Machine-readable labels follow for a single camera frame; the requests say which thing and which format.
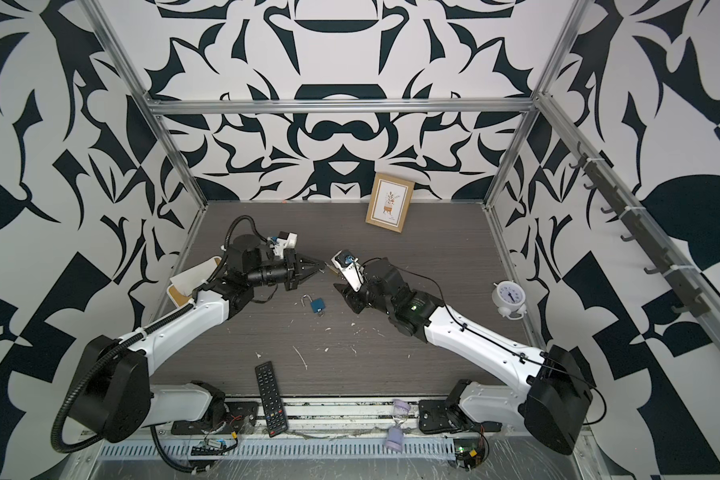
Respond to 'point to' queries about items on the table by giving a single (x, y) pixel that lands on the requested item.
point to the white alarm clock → (509, 297)
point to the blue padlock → (318, 305)
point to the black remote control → (274, 415)
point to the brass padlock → (330, 267)
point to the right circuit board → (470, 453)
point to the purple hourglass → (395, 434)
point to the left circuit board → (209, 447)
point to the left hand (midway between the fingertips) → (327, 259)
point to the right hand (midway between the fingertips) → (342, 277)
